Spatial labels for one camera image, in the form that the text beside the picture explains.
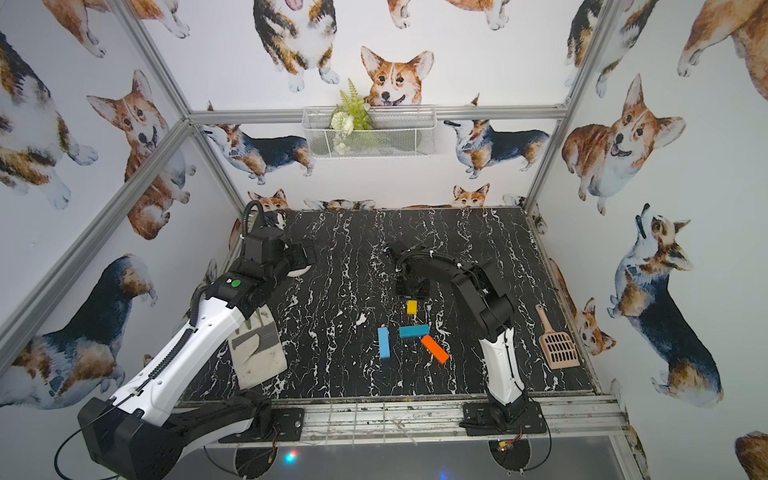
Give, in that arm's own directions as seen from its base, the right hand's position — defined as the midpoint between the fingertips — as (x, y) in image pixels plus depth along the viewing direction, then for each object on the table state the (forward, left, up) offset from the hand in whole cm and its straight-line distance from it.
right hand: (406, 296), depth 95 cm
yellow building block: (-4, -2, 0) cm, 4 cm away
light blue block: (-15, +6, 0) cm, 16 cm away
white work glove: (-17, +43, 0) cm, 46 cm away
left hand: (+3, +26, +27) cm, 38 cm away
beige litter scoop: (-16, -43, 0) cm, 46 cm away
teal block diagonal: (-11, -1, 0) cm, 11 cm away
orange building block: (-16, -8, -1) cm, 18 cm away
